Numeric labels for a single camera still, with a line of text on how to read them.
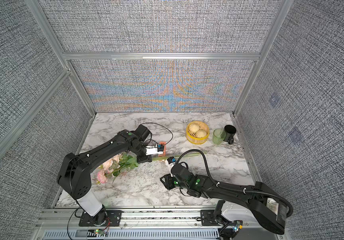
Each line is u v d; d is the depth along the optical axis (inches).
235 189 18.8
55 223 28.4
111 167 28.3
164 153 30.1
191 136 39.9
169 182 27.1
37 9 27.7
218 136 40.2
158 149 29.3
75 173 19.0
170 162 28.2
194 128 40.6
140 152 28.4
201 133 39.4
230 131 40.0
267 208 16.4
